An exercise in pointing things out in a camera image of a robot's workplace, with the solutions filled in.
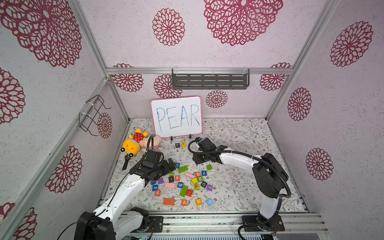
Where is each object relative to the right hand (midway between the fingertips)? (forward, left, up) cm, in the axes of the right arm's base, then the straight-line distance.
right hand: (194, 156), depth 92 cm
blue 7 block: (-9, -6, -6) cm, 12 cm away
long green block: (-19, +6, -6) cm, 21 cm away
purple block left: (-14, +20, -5) cm, 25 cm away
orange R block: (-12, +10, -5) cm, 17 cm away
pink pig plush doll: (+12, +26, -1) cm, 28 cm away
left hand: (-10, +13, +3) cm, 17 cm away
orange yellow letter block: (-25, -3, -5) cm, 26 cm away
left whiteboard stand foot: (+17, +17, -4) cm, 24 cm away
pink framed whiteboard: (+27, +11, +8) cm, 30 cm away
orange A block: (-26, +5, -5) cm, 27 cm away
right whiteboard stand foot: (+19, +4, -4) cm, 20 cm away
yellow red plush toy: (+5, +40, +2) cm, 40 cm away
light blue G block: (-25, -9, -5) cm, 27 cm away
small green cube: (-4, -9, -7) cm, 12 cm away
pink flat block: (-16, +15, -6) cm, 23 cm away
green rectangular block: (-6, +7, -6) cm, 11 cm away
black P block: (+12, +12, -6) cm, 18 cm away
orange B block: (-21, +20, -5) cm, 30 cm away
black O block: (-16, -5, -5) cm, 17 cm away
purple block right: (-17, -9, -6) cm, 20 cm away
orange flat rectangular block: (-25, +14, -7) cm, 29 cm away
